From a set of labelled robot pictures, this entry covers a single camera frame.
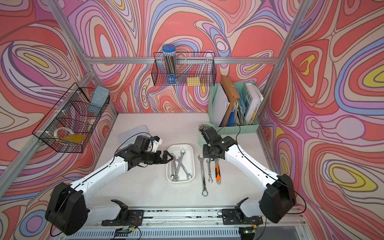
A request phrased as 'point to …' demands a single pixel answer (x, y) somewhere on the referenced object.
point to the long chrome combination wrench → (205, 192)
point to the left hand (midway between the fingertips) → (168, 158)
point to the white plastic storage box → (188, 161)
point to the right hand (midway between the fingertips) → (209, 156)
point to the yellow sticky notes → (193, 81)
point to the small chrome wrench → (209, 168)
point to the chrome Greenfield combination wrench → (182, 152)
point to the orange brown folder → (232, 94)
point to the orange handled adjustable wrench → (217, 171)
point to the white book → (253, 99)
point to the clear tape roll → (55, 133)
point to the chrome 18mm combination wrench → (189, 176)
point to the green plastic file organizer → (218, 104)
